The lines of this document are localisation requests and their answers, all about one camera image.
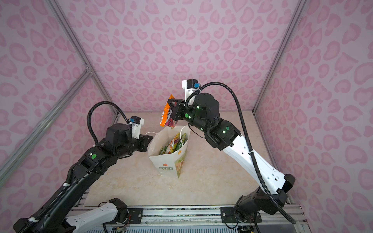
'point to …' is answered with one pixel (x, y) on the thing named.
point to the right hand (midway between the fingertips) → (166, 103)
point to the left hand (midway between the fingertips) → (153, 137)
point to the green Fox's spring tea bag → (162, 150)
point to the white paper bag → (169, 164)
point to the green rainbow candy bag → (184, 139)
